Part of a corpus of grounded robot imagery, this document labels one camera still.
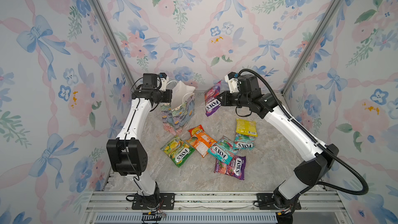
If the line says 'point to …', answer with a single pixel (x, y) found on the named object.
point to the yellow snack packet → (246, 127)
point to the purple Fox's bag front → (236, 167)
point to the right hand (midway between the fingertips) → (216, 95)
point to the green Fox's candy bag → (177, 151)
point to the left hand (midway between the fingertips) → (171, 93)
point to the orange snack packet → (200, 140)
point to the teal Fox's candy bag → (243, 142)
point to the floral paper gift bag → (176, 114)
